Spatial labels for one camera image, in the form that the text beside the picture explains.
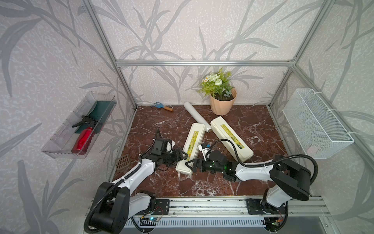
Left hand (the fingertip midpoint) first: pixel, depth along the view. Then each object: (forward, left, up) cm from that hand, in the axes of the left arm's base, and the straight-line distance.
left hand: (185, 158), depth 83 cm
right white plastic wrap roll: (+34, -7, -4) cm, 35 cm away
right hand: (-5, -3, +2) cm, 6 cm away
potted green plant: (+46, -26, +9) cm, 54 cm away
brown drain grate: (0, +38, -6) cm, 39 cm away
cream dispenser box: (+18, -25, +1) cm, 31 cm away
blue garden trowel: (+51, +26, -9) cm, 58 cm away
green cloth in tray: (+11, +43, +23) cm, 50 cm away
